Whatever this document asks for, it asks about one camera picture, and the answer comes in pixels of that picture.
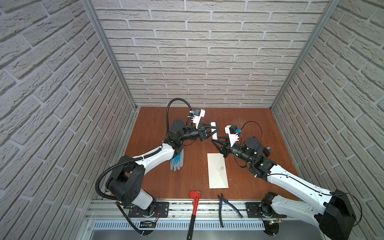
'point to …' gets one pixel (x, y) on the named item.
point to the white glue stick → (214, 136)
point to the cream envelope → (217, 171)
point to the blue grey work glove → (177, 162)
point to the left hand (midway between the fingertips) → (219, 128)
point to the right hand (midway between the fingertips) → (214, 138)
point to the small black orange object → (269, 148)
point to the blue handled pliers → (221, 200)
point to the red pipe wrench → (195, 194)
